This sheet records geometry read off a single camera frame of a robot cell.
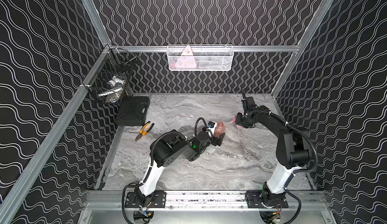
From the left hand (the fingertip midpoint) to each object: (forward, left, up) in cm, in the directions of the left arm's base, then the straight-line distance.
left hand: (219, 128), depth 92 cm
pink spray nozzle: (+5, -9, +2) cm, 10 cm away
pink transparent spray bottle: (+3, -1, -7) cm, 8 cm away
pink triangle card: (+29, +22, +28) cm, 46 cm away
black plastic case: (+13, +60, -5) cm, 62 cm away
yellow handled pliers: (-3, +49, -7) cm, 49 cm away
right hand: (+6, -13, 0) cm, 14 cm away
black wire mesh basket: (+32, +69, +22) cm, 79 cm away
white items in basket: (0, +55, +26) cm, 61 cm away
